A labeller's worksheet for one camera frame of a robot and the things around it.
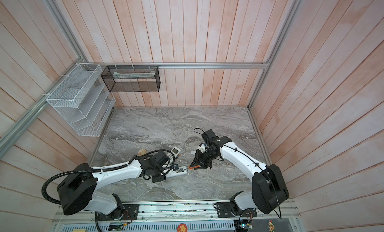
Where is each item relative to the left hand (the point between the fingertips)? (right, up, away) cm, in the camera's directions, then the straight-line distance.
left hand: (161, 174), depth 85 cm
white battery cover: (+19, +11, +10) cm, 24 cm away
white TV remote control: (+11, +2, 0) cm, 11 cm away
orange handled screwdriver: (+17, +6, -7) cm, 20 cm away
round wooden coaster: (-15, +11, +10) cm, 21 cm away
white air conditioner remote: (+7, +12, +9) cm, 17 cm away
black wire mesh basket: (-25, +62, +20) cm, 69 cm away
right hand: (+18, +7, -7) cm, 20 cm away
